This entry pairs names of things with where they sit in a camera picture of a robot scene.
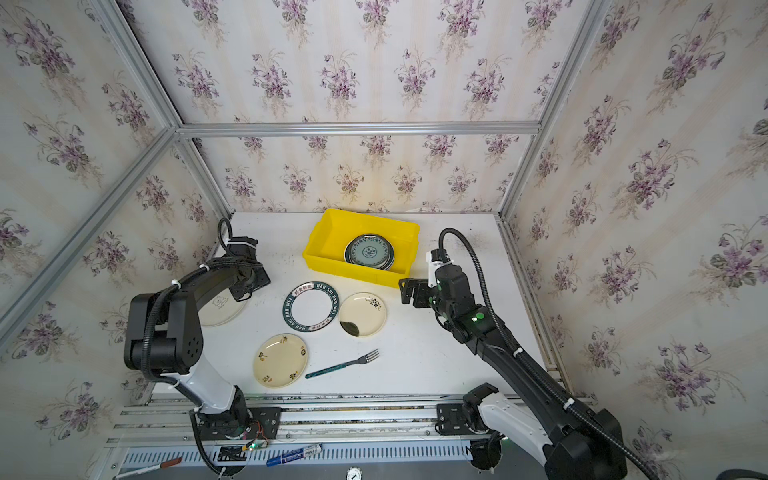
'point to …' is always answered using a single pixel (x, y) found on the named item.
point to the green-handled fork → (361, 360)
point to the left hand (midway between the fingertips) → (254, 281)
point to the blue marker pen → (294, 454)
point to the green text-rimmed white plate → (310, 306)
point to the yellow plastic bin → (325, 246)
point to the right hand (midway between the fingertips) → (411, 282)
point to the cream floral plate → (279, 360)
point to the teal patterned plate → (370, 250)
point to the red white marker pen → (147, 468)
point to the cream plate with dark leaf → (361, 314)
